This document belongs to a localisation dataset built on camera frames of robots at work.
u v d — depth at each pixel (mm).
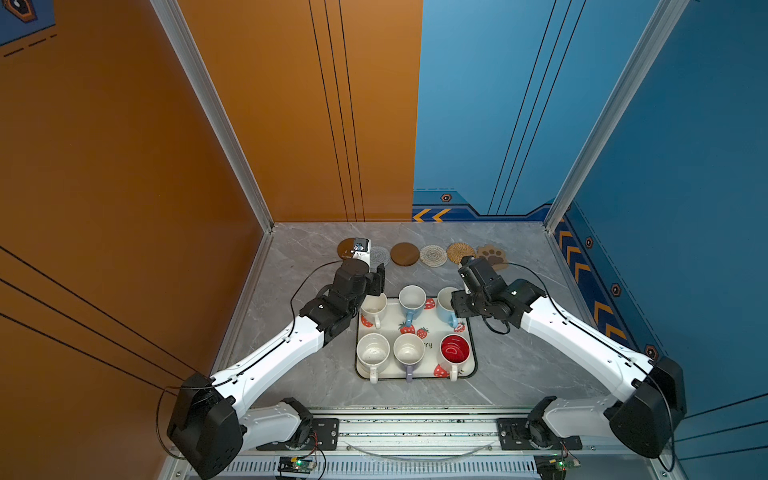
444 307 843
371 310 934
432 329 921
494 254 1104
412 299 908
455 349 850
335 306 590
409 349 863
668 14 695
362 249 667
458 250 1122
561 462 696
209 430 396
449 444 728
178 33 719
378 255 1091
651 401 386
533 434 653
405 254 1087
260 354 468
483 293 588
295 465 709
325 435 736
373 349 866
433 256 1089
